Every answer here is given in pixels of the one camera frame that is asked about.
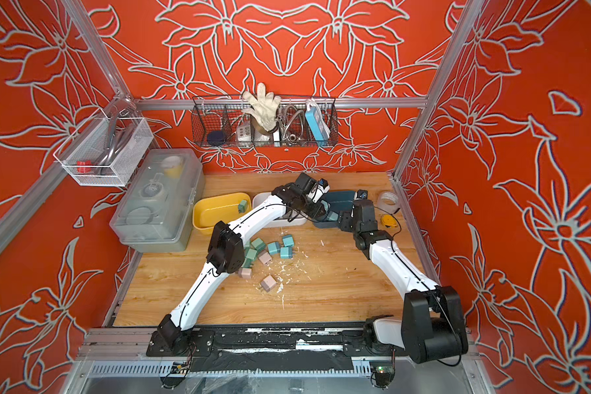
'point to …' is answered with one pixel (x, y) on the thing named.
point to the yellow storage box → (208, 211)
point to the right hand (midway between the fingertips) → (346, 212)
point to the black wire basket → (214, 121)
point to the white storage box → (290, 219)
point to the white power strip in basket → (245, 135)
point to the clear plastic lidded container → (154, 207)
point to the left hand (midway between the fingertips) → (323, 206)
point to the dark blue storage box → (336, 202)
